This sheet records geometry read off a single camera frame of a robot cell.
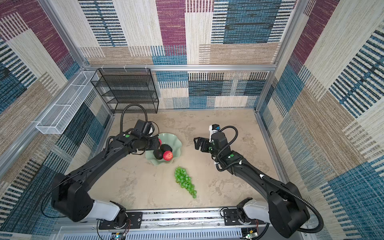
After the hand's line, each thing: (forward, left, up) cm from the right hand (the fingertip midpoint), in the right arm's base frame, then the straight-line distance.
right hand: (201, 142), depth 83 cm
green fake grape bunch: (-16, +9, -13) cm, 23 cm away
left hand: (+1, +24, +1) cm, 24 cm away
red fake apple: (-3, +19, -8) cm, 21 cm away
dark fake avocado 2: (+4, +22, -11) cm, 25 cm away
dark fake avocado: (-1, +25, -9) cm, 27 cm away
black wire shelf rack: (+45, +54, +5) cm, 70 cm away
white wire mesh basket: (+4, +68, +18) cm, 70 cm away
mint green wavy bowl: (+10, +19, -13) cm, 25 cm away
